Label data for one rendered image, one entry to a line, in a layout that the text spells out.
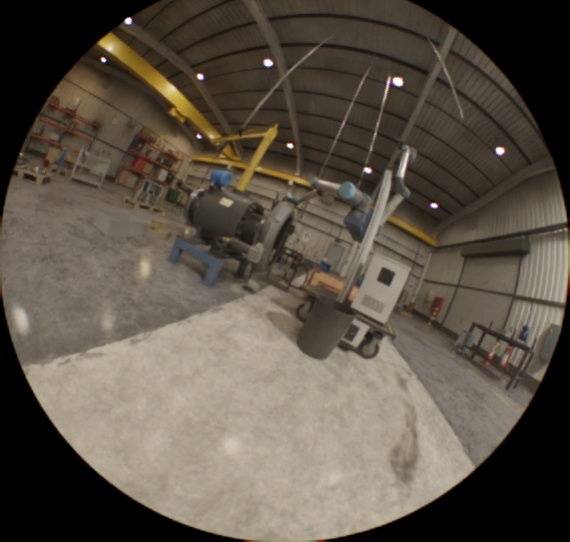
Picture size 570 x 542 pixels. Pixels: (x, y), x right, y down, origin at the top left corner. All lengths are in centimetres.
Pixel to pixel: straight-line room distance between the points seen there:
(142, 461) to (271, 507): 33
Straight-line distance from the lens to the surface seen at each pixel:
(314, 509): 68
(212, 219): 168
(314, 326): 110
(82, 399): 68
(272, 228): 135
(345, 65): 900
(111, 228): 203
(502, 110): 931
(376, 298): 146
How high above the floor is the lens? 59
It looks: 4 degrees down
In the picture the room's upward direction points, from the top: 24 degrees clockwise
